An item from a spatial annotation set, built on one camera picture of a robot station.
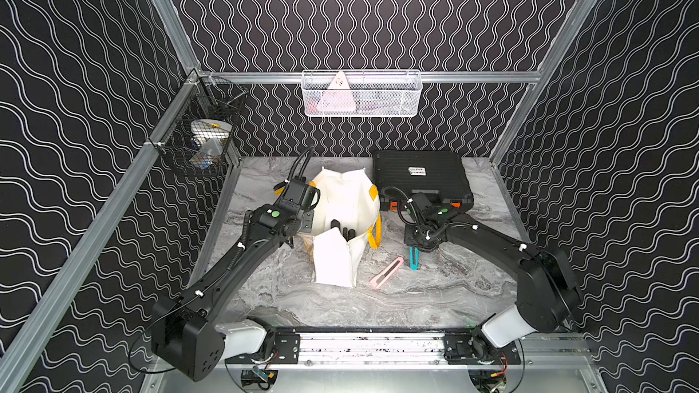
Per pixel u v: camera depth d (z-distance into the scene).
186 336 0.39
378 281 0.86
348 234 0.74
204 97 0.96
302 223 0.61
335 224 0.98
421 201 0.70
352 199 0.97
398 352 0.76
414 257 0.84
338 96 0.90
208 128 0.80
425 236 0.63
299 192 0.60
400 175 1.07
